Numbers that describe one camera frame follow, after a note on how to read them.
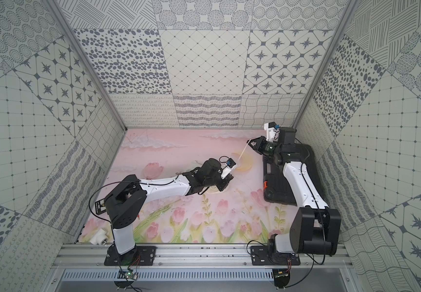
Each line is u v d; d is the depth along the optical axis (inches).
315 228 16.4
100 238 30.1
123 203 19.9
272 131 29.4
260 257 28.7
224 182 30.1
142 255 28.8
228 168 29.5
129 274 27.7
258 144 28.2
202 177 27.0
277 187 33.9
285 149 25.0
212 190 32.9
